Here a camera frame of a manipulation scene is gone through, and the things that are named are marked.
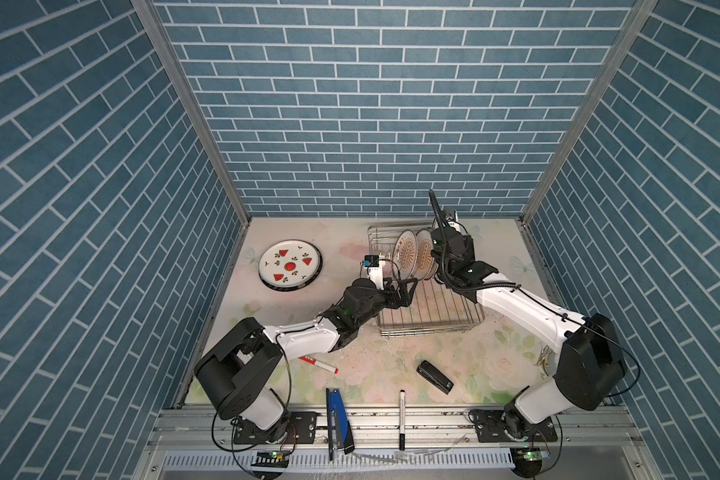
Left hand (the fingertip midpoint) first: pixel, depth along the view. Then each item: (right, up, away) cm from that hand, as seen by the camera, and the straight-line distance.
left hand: (407, 282), depth 81 cm
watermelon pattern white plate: (-39, +3, +22) cm, 45 cm away
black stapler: (+7, -25, -2) cm, 26 cm away
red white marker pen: (-25, -24, +3) cm, 35 cm away
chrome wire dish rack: (+10, -10, +13) cm, 19 cm away
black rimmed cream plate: (-38, +3, +22) cm, 44 cm away
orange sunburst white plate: (+1, +7, +17) cm, 19 cm away
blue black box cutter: (-18, -36, -9) cm, 41 cm away
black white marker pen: (-2, -37, -9) cm, 38 cm away
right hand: (+14, +14, +2) cm, 19 cm away
